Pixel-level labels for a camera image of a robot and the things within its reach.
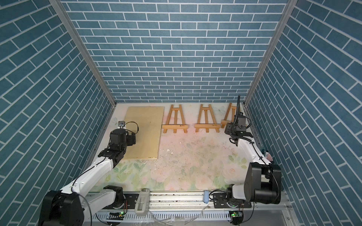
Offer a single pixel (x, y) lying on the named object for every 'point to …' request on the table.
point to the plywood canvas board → (150, 121)
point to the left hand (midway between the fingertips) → (129, 132)
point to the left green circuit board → (116, 216)
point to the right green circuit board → (236, 215)
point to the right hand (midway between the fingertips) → (233, 127)
